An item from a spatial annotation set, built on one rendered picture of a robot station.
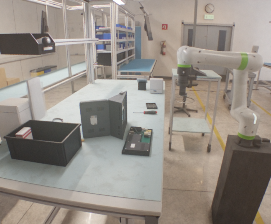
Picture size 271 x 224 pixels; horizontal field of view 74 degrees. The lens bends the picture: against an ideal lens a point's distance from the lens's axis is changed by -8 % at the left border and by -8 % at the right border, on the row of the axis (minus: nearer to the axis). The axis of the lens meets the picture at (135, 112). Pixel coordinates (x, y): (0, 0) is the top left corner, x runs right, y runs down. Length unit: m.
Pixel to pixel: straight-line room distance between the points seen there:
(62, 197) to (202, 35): 7.38
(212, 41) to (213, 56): 6.56
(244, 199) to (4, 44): 1.89
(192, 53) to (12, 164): 1.10
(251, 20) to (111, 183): 7.80
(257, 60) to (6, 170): 1.47
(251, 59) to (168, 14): 6.39
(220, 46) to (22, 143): 7.47
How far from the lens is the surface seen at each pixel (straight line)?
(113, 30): 3.69
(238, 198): 1.78
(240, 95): 1.58
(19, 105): 1.10
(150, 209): 0.69
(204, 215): 2.06
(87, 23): 2.38
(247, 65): 1.35
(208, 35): 7.78
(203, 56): 1.23
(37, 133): 1.14
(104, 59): 3.91
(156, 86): 1.88
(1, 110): 1.15
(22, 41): 1.04
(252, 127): 1.51
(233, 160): 1.54
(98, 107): 1.03
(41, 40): 1.03
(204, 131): 2.84
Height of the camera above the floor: 1.51
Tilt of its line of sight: 21 degrees down
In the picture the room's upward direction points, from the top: straight up
